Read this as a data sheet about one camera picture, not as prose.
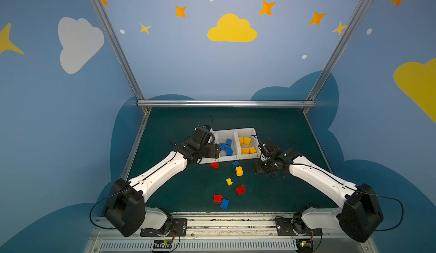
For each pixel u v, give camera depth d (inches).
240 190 33.0
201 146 24.8
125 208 15.9
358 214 16.2
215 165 36.7
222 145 40.0
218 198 32.2
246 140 39.9
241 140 39.5
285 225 29.6
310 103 45.4
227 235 29.1
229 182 34.5
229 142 40.9
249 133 41.0
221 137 40.7
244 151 38.6
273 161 23.7
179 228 29.1
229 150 38.7
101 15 29.7
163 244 28.6
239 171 35.5
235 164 36.6
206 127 29.4
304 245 28.9
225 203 31.6
